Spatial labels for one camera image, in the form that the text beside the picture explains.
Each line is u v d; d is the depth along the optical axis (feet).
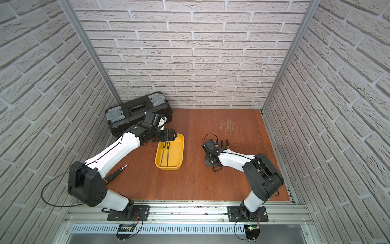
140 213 2.41
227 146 3.20
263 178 1.49
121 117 3.01
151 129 2.10
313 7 2.27
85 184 1.38
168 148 3.19
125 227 2.38
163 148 3.19
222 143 3.27
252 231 2.31
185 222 2.42
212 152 2.36
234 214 2.41
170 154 3.11
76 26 2.47
